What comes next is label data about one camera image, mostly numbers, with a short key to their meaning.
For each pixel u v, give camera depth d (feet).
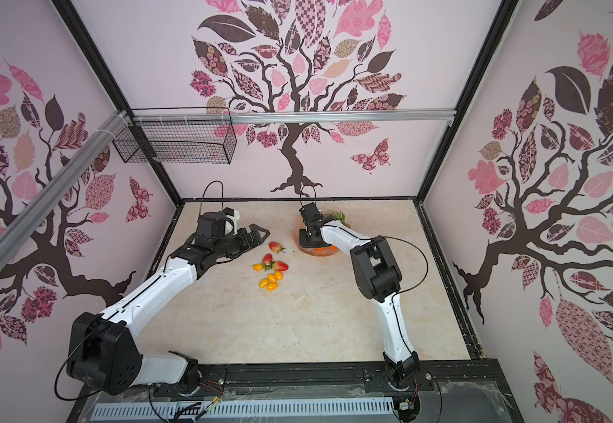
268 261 3.20
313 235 2.49
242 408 2.29
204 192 2.07
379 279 1.90
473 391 2.37
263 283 3.03
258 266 3.20
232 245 2.31
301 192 4.00
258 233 2.47
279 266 3.17
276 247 3.30
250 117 3.03
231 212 2.54
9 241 1.76
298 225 3.57
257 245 2.38
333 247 2.32
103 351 1.32
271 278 3.10
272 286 3.02
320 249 3.31
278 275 3.11
